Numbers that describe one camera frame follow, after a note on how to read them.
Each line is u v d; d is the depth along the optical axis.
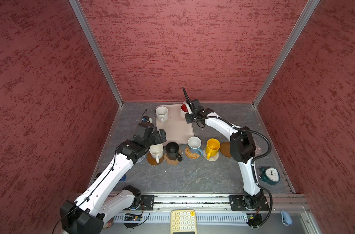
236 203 0.74
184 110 0.94
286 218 0.68
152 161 0.85
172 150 0.89
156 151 0.89
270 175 0.80
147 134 0.57
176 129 1.09
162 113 1.08
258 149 0.94
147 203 0.74
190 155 0.92
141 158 0.87
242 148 0.57
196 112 0.76
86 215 0.37
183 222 0.67
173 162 0.87
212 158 0.90
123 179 0.49
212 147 0.92
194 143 0.91
